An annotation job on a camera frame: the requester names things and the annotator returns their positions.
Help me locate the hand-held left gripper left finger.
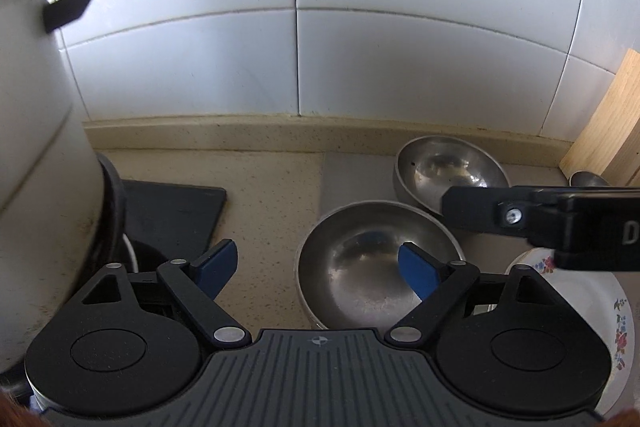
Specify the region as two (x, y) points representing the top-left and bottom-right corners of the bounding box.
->
(65, 238), (252, 351)

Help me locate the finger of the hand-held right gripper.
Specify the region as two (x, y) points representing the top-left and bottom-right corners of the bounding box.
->
(441, 186), (540, 239)

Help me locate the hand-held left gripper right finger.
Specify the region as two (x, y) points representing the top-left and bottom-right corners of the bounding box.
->
(385, 243), (566, 351)

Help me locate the stainless steel bowl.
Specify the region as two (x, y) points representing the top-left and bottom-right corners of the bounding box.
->
(569, 171), (610, 189)
(392, 135), (512, 214)
(294, 201), (467, 332)

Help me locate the small-flowered white plate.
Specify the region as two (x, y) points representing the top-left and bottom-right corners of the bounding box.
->
(504, 248), (637, 415)

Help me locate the black glass gas stove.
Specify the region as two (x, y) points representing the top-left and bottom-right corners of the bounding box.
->
(95, 178), (227, 323)

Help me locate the wooden cutting board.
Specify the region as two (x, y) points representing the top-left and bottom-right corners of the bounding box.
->
(557, 48), (640, 188)

